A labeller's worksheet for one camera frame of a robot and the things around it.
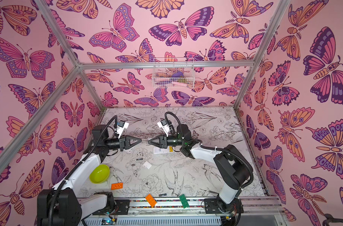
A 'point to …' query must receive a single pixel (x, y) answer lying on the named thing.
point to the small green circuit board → (107, 221)
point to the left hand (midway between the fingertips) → (140, 141)
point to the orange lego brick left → (117, 186)
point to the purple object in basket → (178, 74)
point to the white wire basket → (173, 73)
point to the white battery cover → (147, 165)
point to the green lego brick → (183, 201)
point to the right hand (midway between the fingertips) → (149, 141)
